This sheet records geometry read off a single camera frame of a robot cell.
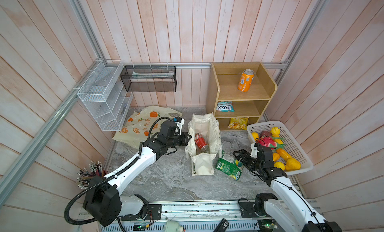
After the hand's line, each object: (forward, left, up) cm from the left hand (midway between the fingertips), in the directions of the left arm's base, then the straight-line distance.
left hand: (191, 140), depth 78 cm
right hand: (-3, -27, -11) cm, 29 cm away
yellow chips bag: (+24, -34, -15) cm, 44 cm away
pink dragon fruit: (+6, -49, -11) cm, 50 cm away
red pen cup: (-18, +53, -5) cm, 56 cm away
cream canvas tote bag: (-9, -6, -9) cm, 14 cm away
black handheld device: (-37, -14, -16) cm, 42 cm away
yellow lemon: (+14, -55, -10) cm, 57 cm away
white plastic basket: (+3, -62, -13) cm, 64 cm away
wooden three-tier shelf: (+24, -28, +12) cm, 38 cm away
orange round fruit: (+11, -42, -13) cm, 45 cm away
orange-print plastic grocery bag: (+18, +32, -11) cm, 38 cm away
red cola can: (+7, -7, -15) cm, 18 cm away
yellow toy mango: (-9, -57, -12) cm, 58 cm away
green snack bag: (-7, -21, -16) cm, 27 cm away
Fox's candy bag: (+24, -22, +1) cm, 33 cm away
